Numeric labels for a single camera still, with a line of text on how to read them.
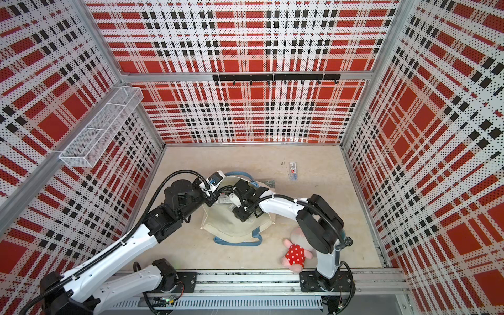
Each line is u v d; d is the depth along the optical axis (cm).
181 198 53
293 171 107
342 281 73
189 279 73
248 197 69
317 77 93
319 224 47
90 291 41
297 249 76
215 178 59
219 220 85
